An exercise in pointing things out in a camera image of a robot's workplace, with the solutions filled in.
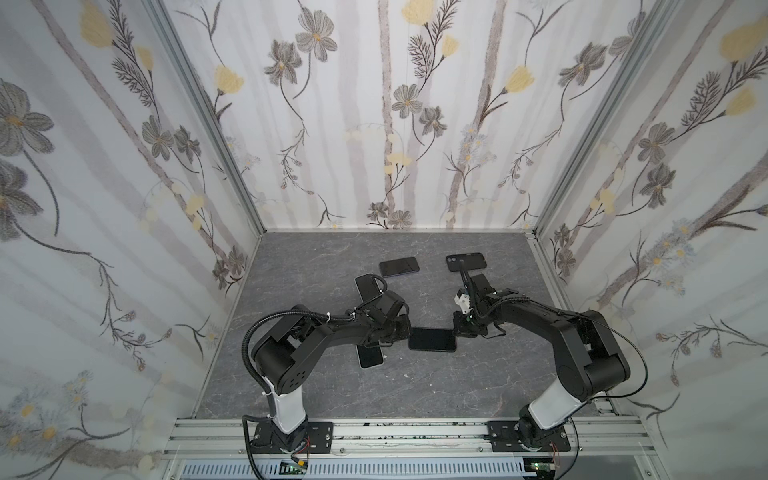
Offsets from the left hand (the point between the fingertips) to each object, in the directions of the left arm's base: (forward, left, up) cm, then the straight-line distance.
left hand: (410, 324), depth 92 cm
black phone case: (-4, -8, -4) cm, 10 cm away
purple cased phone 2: (-9, +13, -3) cm, 16 cm away
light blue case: (-12, +12, -2) cm, 17 cm away
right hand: (-1, -12, 0) cm, 12 cm away
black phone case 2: (+27, -27, -2) cm, 38 cm away
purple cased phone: (-3, -7, -4) cm, 9 cm away
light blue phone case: (+17, +10, -3) cm, 20 cm away
